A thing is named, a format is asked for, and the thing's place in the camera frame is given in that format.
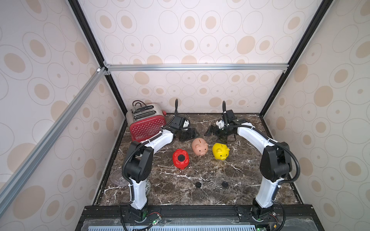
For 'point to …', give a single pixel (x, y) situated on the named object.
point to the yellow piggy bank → (220, 151)
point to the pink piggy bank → (200, 146)
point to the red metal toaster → (145, 120)
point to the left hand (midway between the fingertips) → (200, 135)
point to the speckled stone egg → (148, 187)
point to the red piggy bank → (179, 165)
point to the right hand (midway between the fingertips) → (214, 136)
